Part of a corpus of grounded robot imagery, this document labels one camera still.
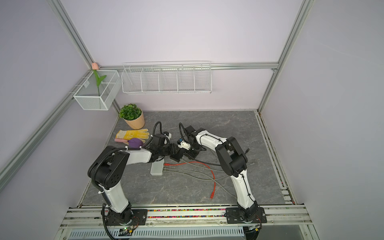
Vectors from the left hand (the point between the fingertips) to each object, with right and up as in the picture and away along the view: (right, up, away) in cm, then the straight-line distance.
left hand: (179, 150), depth 96 cm
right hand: (+8, -5, 0) cm, 9 cm away
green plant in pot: (-33, +23, +6) cm, 40 cm away
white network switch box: (-13, -10, -8) cm, 18 cm away
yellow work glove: (-30, +10, +12) cm, 34 cm away
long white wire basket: (0, +49, +6) cm, 49 cm away
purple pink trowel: (-33, +4, +5) cm, 33 cm away
